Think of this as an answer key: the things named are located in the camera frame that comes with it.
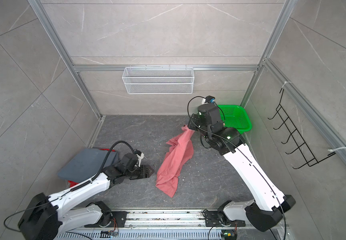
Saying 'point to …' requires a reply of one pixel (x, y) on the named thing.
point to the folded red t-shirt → (71, 184)
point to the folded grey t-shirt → (86, 164)
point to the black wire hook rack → (296, 137)
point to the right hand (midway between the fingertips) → (192, 115)
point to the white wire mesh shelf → (160, 80)
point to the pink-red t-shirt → (180, 148)
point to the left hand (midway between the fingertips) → (150, 168)
